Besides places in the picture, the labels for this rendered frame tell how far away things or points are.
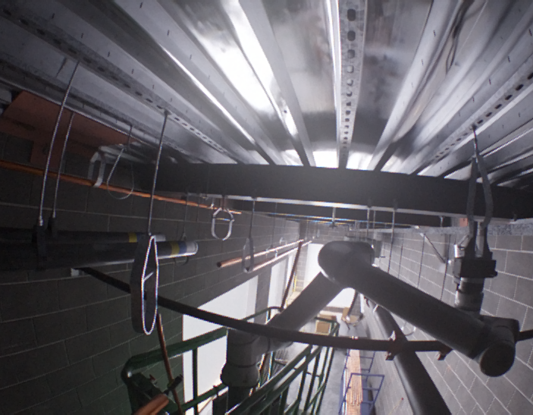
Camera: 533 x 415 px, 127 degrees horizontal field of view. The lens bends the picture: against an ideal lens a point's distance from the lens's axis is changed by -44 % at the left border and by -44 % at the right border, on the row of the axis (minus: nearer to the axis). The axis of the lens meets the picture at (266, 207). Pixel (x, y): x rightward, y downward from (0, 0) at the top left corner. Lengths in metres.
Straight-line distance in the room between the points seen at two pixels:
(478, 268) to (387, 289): 0.28
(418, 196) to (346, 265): 0.96
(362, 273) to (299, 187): 0.91
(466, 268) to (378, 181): 0.93
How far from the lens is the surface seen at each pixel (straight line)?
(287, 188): 1.48
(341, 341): 0.85
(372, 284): 0.65
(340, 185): 1.46
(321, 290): 0.92
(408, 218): 3.44
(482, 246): 0.75
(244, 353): 1.12
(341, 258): 0.69
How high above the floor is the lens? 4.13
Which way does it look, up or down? 4 degrees up
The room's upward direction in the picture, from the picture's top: 6 degrees clockwise
